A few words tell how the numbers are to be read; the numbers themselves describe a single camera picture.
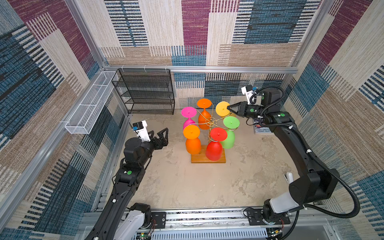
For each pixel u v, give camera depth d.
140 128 0.60
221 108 0.75
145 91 1.11
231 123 0.69
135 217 0.59
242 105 0.65
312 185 0.41
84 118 0.92
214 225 0.73
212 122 0.73
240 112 0.70
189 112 0.73
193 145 0.75
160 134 0.63
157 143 0.63
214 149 0.70
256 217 0.73
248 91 0.67
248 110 0.65
